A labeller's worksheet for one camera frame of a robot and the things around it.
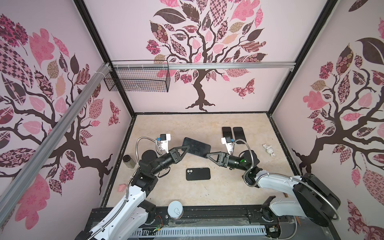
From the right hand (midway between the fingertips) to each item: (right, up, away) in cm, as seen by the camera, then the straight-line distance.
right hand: (208, 156), depth 69 cm
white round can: (-16, -26, +2) cm, 31 cm away
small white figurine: (+43, -1, +27) cm, 51 cm away
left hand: (-8, +3, -1) cm, 9 cm away
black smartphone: (-5, +4, +1) cm, 7 cm away
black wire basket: (-43, +48, +26) cm, 69 cm away
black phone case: (-7, -15, +19) cm, 25 cm away
